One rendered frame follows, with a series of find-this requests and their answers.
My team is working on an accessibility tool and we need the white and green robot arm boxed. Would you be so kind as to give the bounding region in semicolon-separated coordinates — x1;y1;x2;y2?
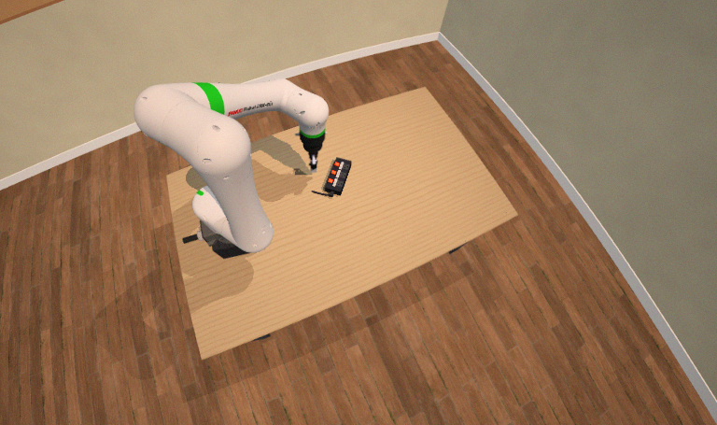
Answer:
134;78;329;253

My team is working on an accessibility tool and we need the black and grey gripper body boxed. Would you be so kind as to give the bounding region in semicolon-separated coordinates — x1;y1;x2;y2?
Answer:
303;143;323;158

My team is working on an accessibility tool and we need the black power strip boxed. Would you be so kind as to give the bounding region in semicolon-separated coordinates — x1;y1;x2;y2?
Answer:
312;157;352;197

